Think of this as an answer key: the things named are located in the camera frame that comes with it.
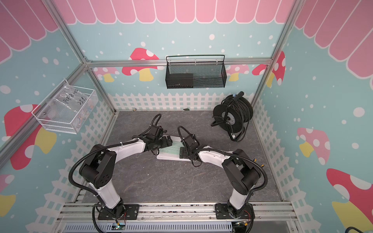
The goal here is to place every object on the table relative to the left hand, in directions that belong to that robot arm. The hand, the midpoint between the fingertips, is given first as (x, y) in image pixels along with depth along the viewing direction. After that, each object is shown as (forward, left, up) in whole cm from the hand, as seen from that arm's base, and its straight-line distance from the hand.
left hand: (167, 144), depth 95 cm
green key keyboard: (-2, -5, -1) cm, 6 cm away
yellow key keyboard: (-9, -4, -2) cm, 9 cm away
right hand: (-5, -13, -1) cm, 14 cm away
